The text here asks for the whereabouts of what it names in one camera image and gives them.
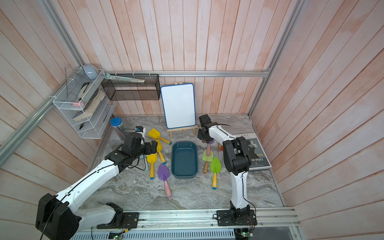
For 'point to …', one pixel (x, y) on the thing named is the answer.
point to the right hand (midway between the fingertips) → (202, 135)
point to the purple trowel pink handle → (208, 149)
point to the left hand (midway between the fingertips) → (150, 145)
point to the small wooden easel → (183, 128)
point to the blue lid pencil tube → (116, 123)
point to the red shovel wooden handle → (220, 147)
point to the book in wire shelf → (91, 105)
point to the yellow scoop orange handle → (156, 135)
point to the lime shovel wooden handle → (207, 159)
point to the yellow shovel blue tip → (152, 158)
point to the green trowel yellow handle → (215, 166)
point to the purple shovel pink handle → (163, 174)
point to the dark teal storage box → (184, 160)
